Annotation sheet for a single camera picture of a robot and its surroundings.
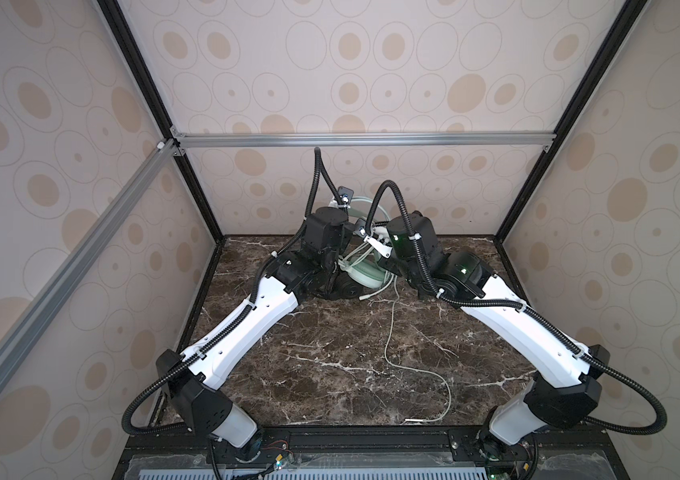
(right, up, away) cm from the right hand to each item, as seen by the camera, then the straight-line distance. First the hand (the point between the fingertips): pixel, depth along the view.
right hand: (395, 231), depth 67 cm
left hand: (-14, +5, +1) cm, 15 cm away
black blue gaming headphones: (-12, -15, +28) cm, 34 cm away
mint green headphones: (-6, -8, +2) cm, 11 cm away
